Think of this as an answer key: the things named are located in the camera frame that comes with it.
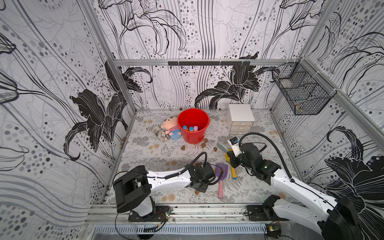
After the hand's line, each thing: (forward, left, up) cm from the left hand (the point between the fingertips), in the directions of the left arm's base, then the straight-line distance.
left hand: (201, 188), depth 81 cm
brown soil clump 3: (+26, +12, -1) cm, 28 cm away
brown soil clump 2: (+28, -1, 0) cm, 28 cm away
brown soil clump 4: (+24, -9, +1) cm, 26 cm away
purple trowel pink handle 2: (+10, -10, +1) cm, 14 cm away
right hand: (+17, -15, +13) cm, 26 cm away
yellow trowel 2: (+10, -19, +2) cm, 21 cm away
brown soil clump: (+32, -3, 0) cm, 32 cm away
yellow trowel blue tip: (+27, +7, +19) cm, 34 cm away
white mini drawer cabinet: (+40, -25, +14) cm, 49 cm away
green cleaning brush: (+19, -11, +13) cm, 26 cm away
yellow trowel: (+29, +10, +17) cm, 35 cm away
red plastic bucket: (+34, +6, +16) cm, 38 cm away
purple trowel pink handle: (+27, +4, +19) cm, 33 cm away
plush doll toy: (+37, +23, +5) cm, 44 cm away
